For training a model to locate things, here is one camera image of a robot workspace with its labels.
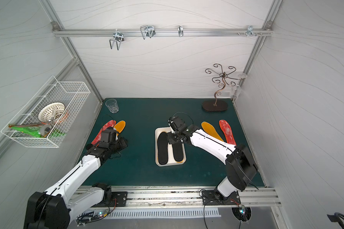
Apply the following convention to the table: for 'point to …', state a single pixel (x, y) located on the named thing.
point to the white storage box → (171, 160)
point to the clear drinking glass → (112, 105)
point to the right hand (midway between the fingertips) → (170, 137)
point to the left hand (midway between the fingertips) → (127, 141)
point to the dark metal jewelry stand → (214, 105)
